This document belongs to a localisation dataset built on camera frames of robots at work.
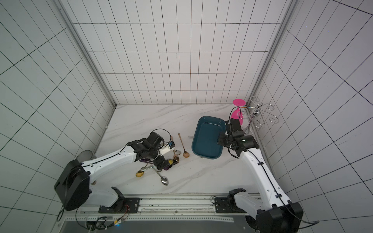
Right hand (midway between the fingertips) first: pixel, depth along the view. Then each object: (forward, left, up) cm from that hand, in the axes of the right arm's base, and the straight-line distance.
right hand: (216, 137), depth 78 cm
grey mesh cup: (-12, +74, -7) cm, 76 cm away
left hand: (-9, +31, -12) cm, 34 cm away
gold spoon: (-17, +43, -17) cm, 49 cm away
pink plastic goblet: (+18, -14, +1) cm, 22 cm away
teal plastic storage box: (+5, +5, -2) cm, 7 cm away
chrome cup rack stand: (+11, -22, +8) cm, 26 cm away
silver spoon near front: (-19, +29, -18) cm, 39 cm away
